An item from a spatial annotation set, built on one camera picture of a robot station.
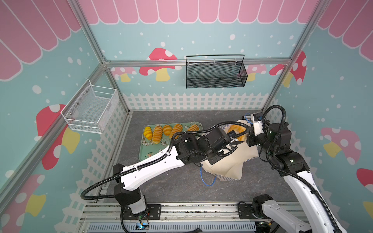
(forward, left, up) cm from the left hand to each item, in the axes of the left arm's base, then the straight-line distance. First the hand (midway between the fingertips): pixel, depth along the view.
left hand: (215, 150), depth 64 cm
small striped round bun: (+31, +29, -26) cm, 50 cm away
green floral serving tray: (+34, +16, -29) cm, 48 cm away
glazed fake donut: (+10, -11, +3) cm, 15 cm away
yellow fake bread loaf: (+32, +22, -26) cm, 47 cm away
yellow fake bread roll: (+27, +42, -27) cm, 57 cm away
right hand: (+11, -16, +3) cm, 20 cm away
